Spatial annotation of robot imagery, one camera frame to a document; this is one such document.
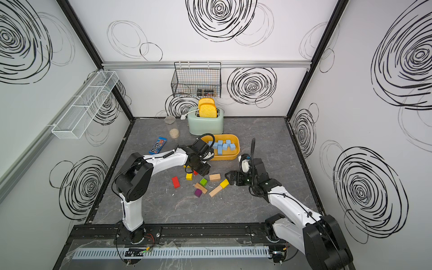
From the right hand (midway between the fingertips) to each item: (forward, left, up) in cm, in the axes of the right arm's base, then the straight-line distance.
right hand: (232, 176), depth 83 cm
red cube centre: (-1, +18, +4) cm, 19 cm away
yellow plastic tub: (+16, +3, -7) cm, 18 cm away
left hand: (+6, +15, -7) cm, 18 cm away
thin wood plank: (-4, +16, -7) cm, 18 cm away
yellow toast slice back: (+41, +16, +14) cm, 46 cm away
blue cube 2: (+23, +7, -3) cm, 24 cm away
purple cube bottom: (-6, +18, -8) cm, 20 cm away
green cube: (-1, +15, -6) cm, 16 cm away
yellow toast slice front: (+35, +14, +12) cm, 40 cm away
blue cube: (+12, +9, +9) cm, 17 cm away
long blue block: (+20, +7, -7) cm, 23 cm away
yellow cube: (+1, +23, -5) cm, 23 cm away
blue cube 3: (+26, +2, -6) cm, 27 cm away
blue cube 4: (+22, -1, -6) cm, 22 cm away
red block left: (-1, +31, -9) cm, 32 cm away
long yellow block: (-1, +4, -8) cm, 9 cm away
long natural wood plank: (-5, +9, -8) cm, 13 cm away
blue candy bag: (+22, +46, -7) cm, 52 cm away
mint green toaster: (+33, +18, +1) cm, 37 cm away
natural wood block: (+1, +9, -6) cm, 11 cm away
